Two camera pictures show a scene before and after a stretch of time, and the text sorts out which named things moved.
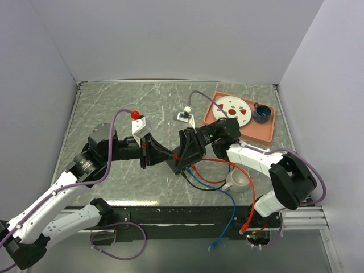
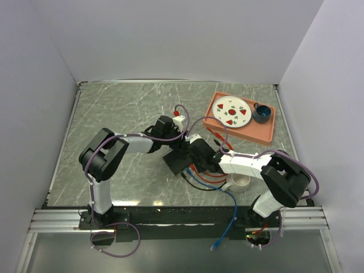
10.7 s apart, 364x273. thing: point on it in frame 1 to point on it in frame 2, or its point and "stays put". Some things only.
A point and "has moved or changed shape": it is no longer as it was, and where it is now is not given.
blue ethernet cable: x=212 y=246 stays put
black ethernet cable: x=207 y=189 stays put
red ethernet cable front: x=205 y=180 stays put
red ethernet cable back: x=244 y=226 has moved or changed shape
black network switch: x=183 y=157 stays put
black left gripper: x=156 y=153 to x=181 y=145
